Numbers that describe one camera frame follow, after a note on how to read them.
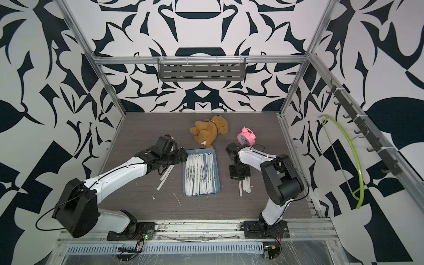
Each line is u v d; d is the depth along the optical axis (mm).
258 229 740
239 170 777
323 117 793
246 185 874
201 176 892
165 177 898
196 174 906
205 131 964
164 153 674
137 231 710
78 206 415
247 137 953
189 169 916
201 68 939
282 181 476
